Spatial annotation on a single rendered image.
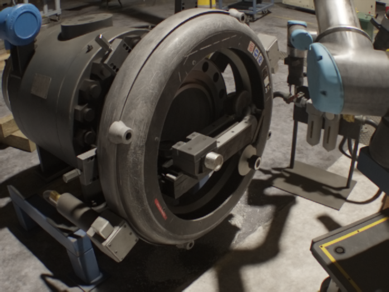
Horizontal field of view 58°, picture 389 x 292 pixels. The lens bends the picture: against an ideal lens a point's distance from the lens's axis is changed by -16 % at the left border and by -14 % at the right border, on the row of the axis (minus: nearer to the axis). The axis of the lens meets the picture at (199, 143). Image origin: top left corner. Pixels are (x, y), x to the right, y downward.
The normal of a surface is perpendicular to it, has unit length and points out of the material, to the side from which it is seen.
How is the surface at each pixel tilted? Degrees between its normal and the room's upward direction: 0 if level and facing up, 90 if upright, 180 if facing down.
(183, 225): 90
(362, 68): 53
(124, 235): 90
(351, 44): 37
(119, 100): 57
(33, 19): 90
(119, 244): 90
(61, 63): 44
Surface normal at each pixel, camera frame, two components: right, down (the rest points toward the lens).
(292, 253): -0.02, -0.88
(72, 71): -0.46, -0.33
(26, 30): 0.79, 0.28
